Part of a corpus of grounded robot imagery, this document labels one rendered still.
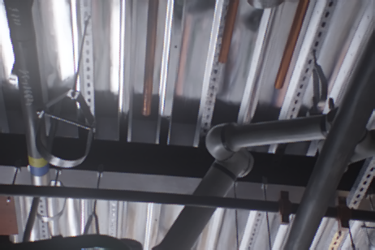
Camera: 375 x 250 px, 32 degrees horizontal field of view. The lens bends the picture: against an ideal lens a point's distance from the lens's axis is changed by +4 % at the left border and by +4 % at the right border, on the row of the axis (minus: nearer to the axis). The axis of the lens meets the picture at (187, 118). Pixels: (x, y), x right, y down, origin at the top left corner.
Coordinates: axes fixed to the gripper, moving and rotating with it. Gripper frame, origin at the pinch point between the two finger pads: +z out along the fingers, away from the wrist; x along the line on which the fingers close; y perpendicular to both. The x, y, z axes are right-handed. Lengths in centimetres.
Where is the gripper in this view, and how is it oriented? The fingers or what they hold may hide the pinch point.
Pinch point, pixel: (322, 102)
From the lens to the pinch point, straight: 259.0
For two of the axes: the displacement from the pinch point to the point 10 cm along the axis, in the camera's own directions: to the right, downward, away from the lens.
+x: 9.9, 0.8, 0.6
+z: 0.2, -7.4, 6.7
